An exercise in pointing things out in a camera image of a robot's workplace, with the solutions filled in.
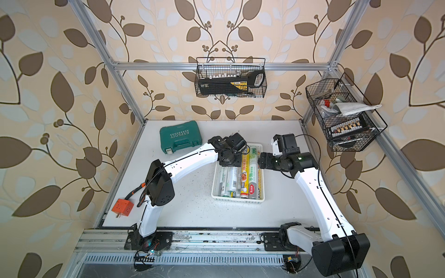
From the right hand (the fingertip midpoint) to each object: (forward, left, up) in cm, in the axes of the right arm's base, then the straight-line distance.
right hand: (266, 161), depth 77 cm
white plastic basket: (-9, +24, -14) cm, 29 cm away
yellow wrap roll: (+1, +9, -12) cm, 15 cm away
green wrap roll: (+1, +5, -11) cm, 12 cm away
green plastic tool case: (+30, +48, -15) cm, 58 cm away
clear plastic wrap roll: (-2, +21, -14) cm, 25 cm away
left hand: (+3, +12, -6) cm, 14 cm away
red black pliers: (-1, +64, -18) cm, 67 cm away
